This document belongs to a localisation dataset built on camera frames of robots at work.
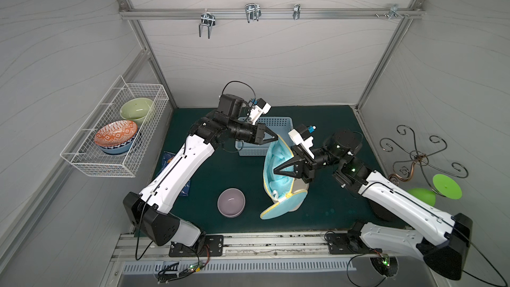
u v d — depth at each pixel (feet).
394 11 2.51
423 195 1.94
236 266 2.30
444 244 1.28
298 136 1.57
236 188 2.69
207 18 2.57
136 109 2.40
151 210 1.27
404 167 2.28
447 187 1.83
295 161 1.64
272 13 2.57
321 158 1.71
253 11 2.51
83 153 1.88
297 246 2.46
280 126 3.54
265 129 2.02
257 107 1.99
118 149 1.87
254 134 1.91
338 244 2.40
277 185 1.72
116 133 2.09
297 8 2.36
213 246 2.42
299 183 1.73
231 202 2.69
